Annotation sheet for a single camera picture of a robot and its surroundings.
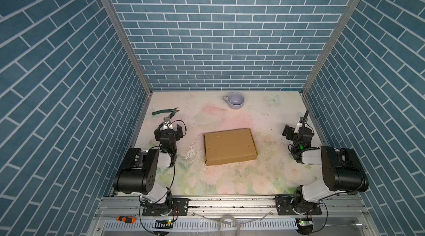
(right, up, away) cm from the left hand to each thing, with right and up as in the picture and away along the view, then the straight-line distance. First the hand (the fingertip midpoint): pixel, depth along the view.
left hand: (172, 125), depth 92 cm
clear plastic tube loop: (+35, -40, -24) cm, 58 cm away
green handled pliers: (-4, +8, +16) cm, 18 cm away
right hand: (+72, -1, +2) cm, 72 cm away
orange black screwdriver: (-12, -37, -23) cm, 45 cm away
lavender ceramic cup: (+38, +15, +20) cm, 45 cm away
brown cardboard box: (+33, -11, -4) cm, 35 cm away
